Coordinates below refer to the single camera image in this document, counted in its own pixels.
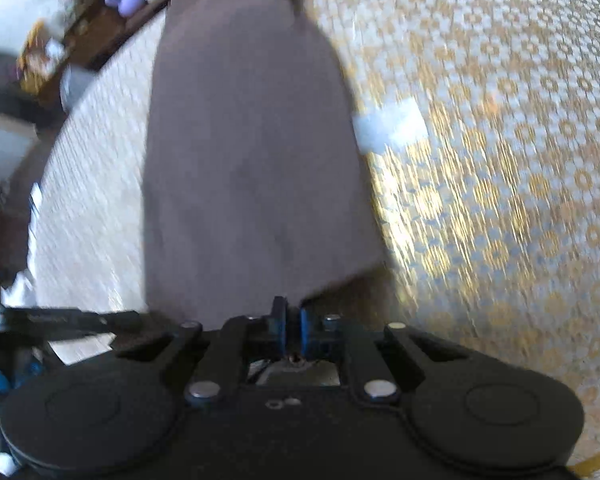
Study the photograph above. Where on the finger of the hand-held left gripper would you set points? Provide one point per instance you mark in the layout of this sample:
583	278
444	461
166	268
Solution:
55	321

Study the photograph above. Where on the yellow snack packages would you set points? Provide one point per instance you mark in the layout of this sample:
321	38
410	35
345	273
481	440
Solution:
37	55

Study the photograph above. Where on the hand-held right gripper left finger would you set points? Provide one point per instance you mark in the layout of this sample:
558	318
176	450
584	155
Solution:
279	325

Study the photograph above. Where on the wooden console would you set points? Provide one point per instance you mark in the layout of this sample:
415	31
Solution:
95	30

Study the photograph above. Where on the purple kettlebell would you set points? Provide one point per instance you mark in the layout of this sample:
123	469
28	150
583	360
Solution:
127	1

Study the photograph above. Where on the brown shirt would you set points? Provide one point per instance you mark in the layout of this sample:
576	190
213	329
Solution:
250	160

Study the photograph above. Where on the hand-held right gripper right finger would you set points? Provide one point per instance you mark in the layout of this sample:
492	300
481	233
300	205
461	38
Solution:
307	330

